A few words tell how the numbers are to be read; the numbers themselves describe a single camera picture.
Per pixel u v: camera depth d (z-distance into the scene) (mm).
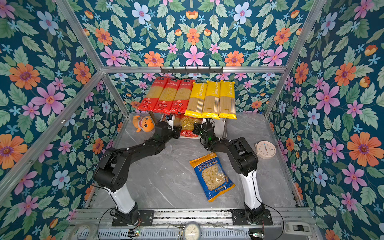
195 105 747
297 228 690
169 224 719
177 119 985
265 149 956
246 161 565
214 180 825
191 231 664
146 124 1023
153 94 787
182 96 780
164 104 737
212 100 761
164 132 735
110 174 485
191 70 916
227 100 767
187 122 983
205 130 776
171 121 833
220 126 1037
